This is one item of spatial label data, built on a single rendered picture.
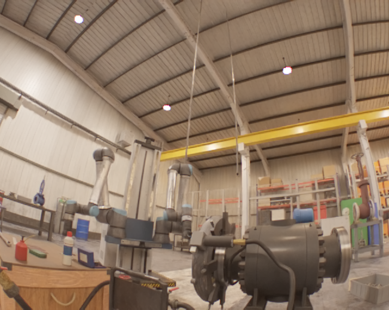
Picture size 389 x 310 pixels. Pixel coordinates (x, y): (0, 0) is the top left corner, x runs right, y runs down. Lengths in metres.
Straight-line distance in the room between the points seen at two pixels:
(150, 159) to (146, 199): 0.46
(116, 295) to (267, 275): 0.94
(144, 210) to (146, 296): 1.29
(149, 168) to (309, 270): 1.87
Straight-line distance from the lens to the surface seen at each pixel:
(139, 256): 2.20
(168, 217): 1.75
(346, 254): 1.52
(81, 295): 1.49
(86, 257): 1.49
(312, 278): 1.44
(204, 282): 1.46
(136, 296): 1.13
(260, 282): 1.45
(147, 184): 2.24
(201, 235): 1.34
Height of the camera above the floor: 0.79
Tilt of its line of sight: 23 degrees up
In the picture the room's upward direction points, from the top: 4 degrees clockwise
